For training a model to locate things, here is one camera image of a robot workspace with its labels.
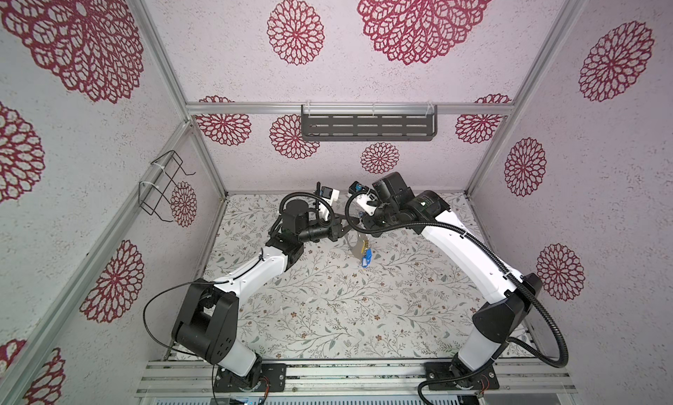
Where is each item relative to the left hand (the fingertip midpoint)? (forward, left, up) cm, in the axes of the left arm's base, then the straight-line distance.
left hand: (358, 225), depth 76 cm
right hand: (+3, -2, +2) cm, 4 cm away
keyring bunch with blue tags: (-5, -3, -7) cm, 8 cm away
